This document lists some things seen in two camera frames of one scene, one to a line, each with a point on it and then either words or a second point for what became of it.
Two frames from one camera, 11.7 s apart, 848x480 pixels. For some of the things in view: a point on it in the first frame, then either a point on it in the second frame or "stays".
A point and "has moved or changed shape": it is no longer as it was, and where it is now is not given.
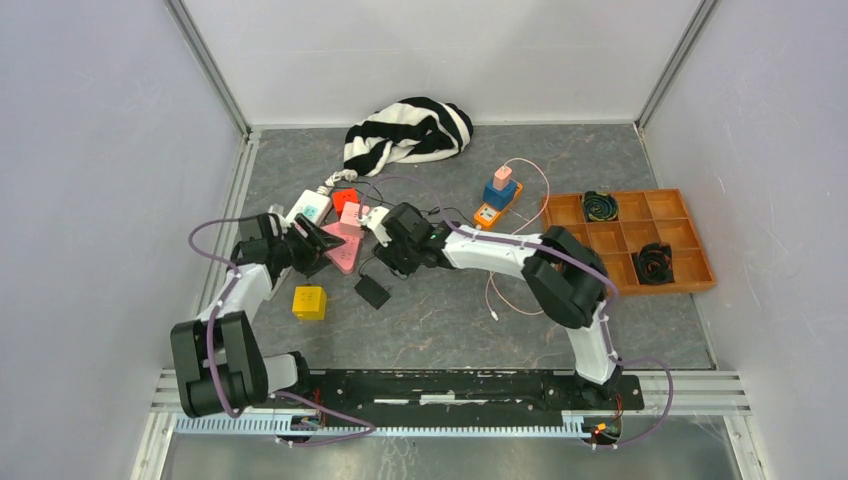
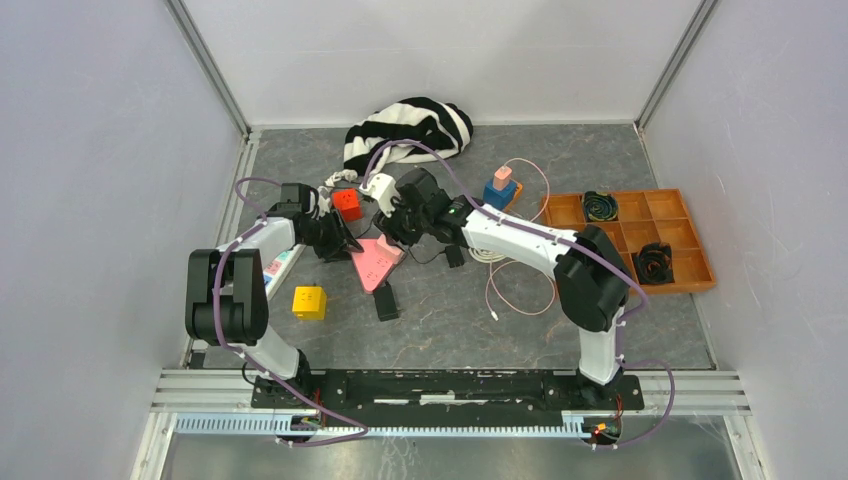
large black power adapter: x=375 y=294 -> x=385 y=302
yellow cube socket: x=310 y=303 stays
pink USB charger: x=502 y=177 stays
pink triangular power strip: x=344 y=255 has moved or changed shape
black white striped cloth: x=409 y=129 stays
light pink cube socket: x=350 y=213 has moved or changed shape
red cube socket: x=341 y=195 stays
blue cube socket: x=498 y=199 stays
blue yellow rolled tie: x=600 y=206 stays
